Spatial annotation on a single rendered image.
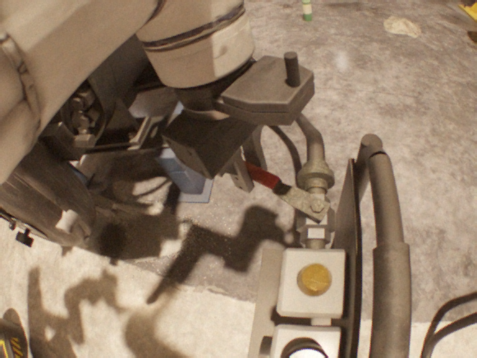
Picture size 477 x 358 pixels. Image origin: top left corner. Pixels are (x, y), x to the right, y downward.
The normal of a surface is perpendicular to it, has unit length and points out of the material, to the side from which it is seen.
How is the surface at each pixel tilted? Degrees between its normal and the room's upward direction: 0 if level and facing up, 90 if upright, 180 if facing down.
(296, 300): 0
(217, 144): 90
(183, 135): 0
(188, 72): 89
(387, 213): 15
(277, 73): 0
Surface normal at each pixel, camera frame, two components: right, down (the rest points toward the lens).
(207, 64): 0.25, 0.77
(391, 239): -0.48, -0.52
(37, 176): 0.97, 0.04
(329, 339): -0.24, -0.53
